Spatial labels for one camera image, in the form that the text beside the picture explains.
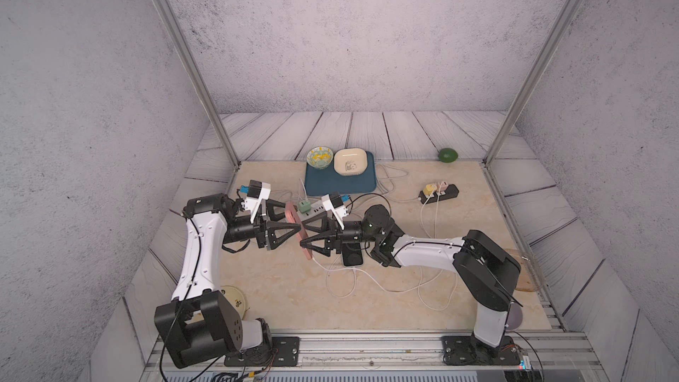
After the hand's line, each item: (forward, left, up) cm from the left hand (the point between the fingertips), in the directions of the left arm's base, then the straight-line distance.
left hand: (298, 220), depth 66 cm
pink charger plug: (+29, -50, -23) cm, 63 cm away
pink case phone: (-2, 0, +5) cm, 5 cm away
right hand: (-4, -1, -3) cm, 5 cm away
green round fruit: (+49, -58, -25) cm, 80 cm away
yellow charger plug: (+28, -44, -24) cm, 57 cm away
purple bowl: (-17, -59, -26) cm, 67 cm away
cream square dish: (+47, -15, -27) cm, 56 cm away
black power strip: (+30, -55, -27) cm, 68 cm away
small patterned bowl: (+50, -1, -26) cm, 56 cm away
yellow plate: (-8, +23, -30) cm, 38 cm away
